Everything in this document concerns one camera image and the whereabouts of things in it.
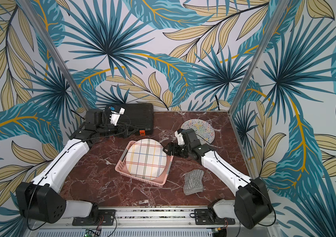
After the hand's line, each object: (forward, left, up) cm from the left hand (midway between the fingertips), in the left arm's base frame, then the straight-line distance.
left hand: (131, 128), depth 76 cm
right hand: (-6, -20, -11) cm, 23 cm away
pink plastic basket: (-11, +8, -22) cm, 26 cm away
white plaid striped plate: (-7, -6, -22) cm, 23 cm away
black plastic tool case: (+29, +4, -25) cm, 38 cm away
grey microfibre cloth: (-19, -34, -22) cm, 45 cm away
